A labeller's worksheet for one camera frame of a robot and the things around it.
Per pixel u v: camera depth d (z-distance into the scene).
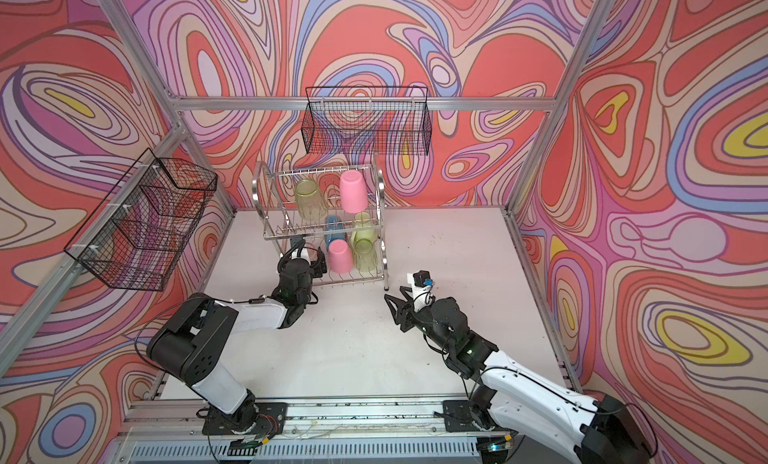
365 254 0.92
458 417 0.73
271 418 0.73
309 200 0.77
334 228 0.91
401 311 0.66
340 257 0.89
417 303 0.66
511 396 0.51
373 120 0.96
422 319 0.67
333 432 0.73
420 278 0.64
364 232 0.96
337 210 0.82
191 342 0.47
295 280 0.69
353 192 0.76
